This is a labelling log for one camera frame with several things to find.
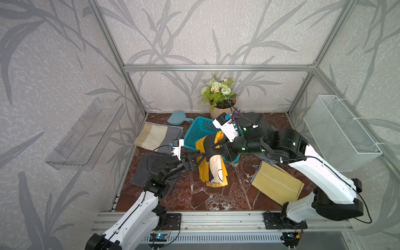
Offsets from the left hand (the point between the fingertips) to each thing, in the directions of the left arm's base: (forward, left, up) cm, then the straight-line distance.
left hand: (202, 157), depth 68 cm
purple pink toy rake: (+50, -25, -25) cm, 61 cm away
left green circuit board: (-27, +20, -26) cm, 43 cm away
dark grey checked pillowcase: (-6, +18, +8) cm, 20 cm away
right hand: (-3, -4, +14) cm, 15 cm away
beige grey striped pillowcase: (+28, +34, -24) cm, 50 cm away
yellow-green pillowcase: (-3, -41, -23) cm, 47 cm away
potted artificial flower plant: (+37, -9, +5) cm, 38 cm away
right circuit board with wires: (-28, -42, -27) cm, 58 cm away
